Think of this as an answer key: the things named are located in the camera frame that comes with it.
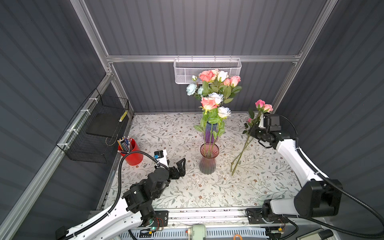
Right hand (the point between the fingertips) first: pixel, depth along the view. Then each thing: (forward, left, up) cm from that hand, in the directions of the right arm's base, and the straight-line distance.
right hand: (252, 130), depth 84 cm
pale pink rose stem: (+9, -6, +7) cm, 13 cm away
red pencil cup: (-10, +71, -15) cm, 73 cm away
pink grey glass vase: (-13, +25, -2) cm, 28 cm away
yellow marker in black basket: (+3, +72, +9) cm, 73 cm away
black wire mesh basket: (-11, +84, +10) cm, 85 cm away
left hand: (-20, +40, +1) cm, 45 cm away
